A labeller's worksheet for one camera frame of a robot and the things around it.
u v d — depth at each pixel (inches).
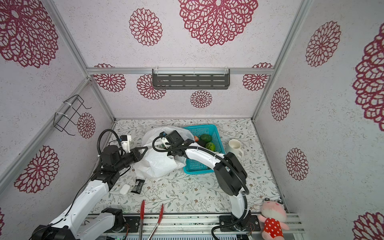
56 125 27.4
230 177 19.5
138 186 33.5
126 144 28.0
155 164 28.3
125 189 33.4
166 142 30.6
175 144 27.0
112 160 23.5
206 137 40.6
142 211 30.7
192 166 37.3
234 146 39.3
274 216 28.0
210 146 38.1
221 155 20.6
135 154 27.0
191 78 37.5
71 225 16.3
